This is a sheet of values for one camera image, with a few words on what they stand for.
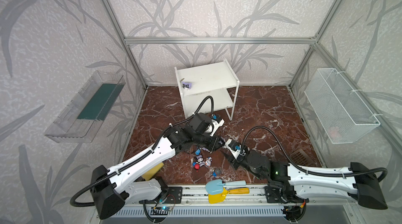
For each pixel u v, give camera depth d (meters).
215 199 0.73
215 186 0.75
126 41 0.94
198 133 0.55
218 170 0.79
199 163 0.82
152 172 0.79
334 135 0.72
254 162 0.53
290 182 0.52
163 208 0.71
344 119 0.61
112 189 0.38
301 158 0.85
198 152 0.86
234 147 0.58
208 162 0.82
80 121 0.63
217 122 0.63
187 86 0.71
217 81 0.76
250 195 0.75
